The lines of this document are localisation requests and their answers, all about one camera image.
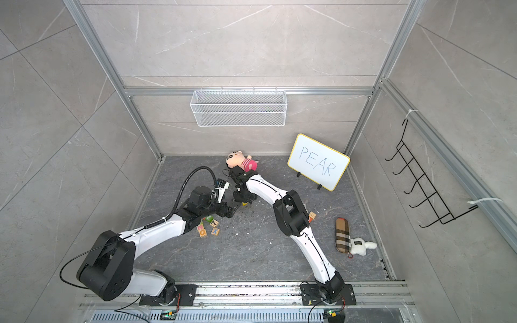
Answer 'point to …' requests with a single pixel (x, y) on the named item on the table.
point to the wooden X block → (215, 231)
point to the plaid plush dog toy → (345, 243)
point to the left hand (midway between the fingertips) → (234, 197)
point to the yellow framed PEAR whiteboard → (321, 163)
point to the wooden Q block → (202, 231)
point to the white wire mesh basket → (239, 108)
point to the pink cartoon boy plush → (237, 159)
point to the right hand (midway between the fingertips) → (245, 200)
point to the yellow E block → (244, 204)
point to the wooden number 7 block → (214, 223)
